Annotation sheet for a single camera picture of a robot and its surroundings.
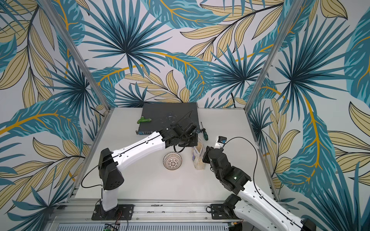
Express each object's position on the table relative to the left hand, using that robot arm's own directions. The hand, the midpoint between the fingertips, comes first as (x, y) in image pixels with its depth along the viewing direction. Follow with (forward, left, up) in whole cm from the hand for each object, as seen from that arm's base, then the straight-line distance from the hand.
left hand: (196, 143), depth 77 cm
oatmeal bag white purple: (-5, -1, -4) cm, 7 cm away
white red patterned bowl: (-2, +14, -19) cm, 23 cm away
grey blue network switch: (+33, +22, -14) cm, 42 cm away
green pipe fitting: (+27, +37, -14) cm, 48 cm away
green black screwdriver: (+16, -8, -17) cm, 25 cm away
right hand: (-5, -2, 0) cm, 5 cm away
